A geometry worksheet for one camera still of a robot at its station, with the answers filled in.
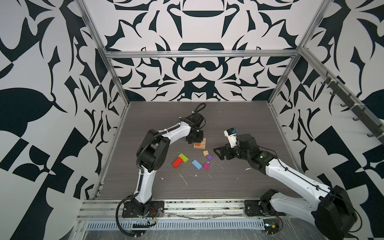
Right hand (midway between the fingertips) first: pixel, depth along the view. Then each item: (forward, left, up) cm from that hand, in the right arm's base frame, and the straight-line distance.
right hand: (220, 146), depth 80 cm
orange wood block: (+8, +12, -11) cm, 18 cm away
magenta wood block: (-5, +7, -14) cm, 17 cm away
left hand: (+12, +9, -10) cm, 18 cm away
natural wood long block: (+12, +7, -13) cm, 19 cm away
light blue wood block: (-4, +12, -14) cm, 19 cm away
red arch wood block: (-4, +24, -12) cm, 27 cm away
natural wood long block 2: (+9, +8, -12) cm, 17 cm away
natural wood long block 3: (+8, +9, -13) cm, 17 cm away
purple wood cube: (0, +5, -14) cm, 15 cm away
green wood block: (-1, +20, -12) cm, 23 cm away
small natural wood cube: (+3, +7, -13) cm, 15 cm away
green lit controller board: (-33, -22, -16) cm, 43 cm away
